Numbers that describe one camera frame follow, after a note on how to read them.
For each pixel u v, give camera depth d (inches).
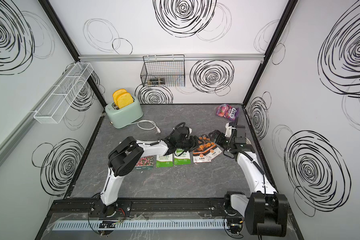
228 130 29.9
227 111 44.1
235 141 25.1
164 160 35.6
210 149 37.0
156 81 34.9
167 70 48.7
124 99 37.8
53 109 28.2
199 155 36.2
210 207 29.4
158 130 40.2
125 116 38.3
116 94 37.9
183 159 35.8
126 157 21.3
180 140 30.1
